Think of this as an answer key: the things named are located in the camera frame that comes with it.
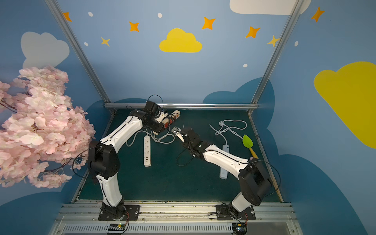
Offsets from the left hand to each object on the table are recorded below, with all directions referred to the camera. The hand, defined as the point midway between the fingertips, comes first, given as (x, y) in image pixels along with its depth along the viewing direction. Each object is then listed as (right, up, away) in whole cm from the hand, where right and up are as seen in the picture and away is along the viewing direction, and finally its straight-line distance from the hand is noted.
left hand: (161, 126), depth 91 cm
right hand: (+19, -3, -5) cm, 20 cm away
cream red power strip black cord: (+3, +3, -1) cm, 4 cm away
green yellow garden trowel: (+59, -12, +11) cm, 62 cm away
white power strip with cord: (+39, -28, -5) cm, 48 cm away
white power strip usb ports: (-10, -17, +4) cm, 20 cm away
